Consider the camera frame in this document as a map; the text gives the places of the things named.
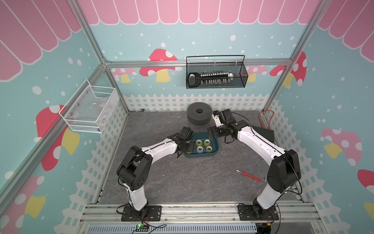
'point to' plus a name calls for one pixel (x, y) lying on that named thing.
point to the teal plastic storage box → (204, 145)
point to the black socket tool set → (195, 79)
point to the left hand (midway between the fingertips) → (189, 148)
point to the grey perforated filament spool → (199, 113)
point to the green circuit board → (140, 227)
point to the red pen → (250, 175)
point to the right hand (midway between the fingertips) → (214, 130)
